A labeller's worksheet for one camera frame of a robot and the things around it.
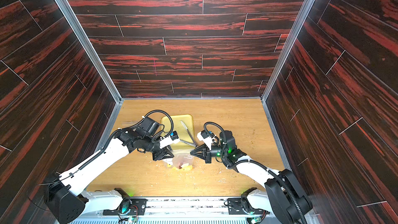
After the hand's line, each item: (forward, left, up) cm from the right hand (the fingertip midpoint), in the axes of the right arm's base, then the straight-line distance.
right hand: (193, 150), depth 77 cm
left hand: (-2, +10, +2) cm, 10 cm away
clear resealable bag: (-4, +5, -2) cm, 7 cm away
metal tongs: (+10, +1, -13) cm, 16 cm away
